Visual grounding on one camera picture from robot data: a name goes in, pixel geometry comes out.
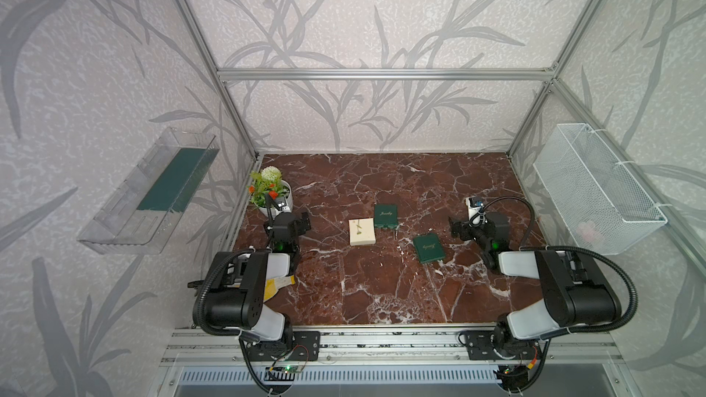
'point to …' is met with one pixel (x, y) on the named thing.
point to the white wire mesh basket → (601, 205)
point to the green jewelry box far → (386, 216)
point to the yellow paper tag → (273, 285)
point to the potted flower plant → (269, 181)
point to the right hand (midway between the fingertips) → (463, 212)
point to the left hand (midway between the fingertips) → (287, 212)
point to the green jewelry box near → (429, 247)
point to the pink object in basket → (586, 231)
